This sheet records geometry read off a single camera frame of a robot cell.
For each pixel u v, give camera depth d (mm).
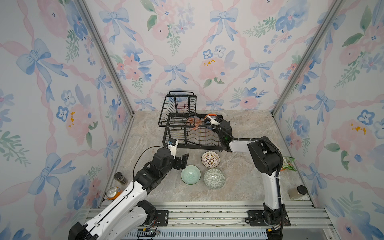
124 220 556
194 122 833
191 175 863
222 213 764
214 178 858
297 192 748
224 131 764
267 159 559
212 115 1036
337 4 679
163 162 564
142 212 618
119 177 777
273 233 701
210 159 925
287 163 868
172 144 658
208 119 880
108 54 874
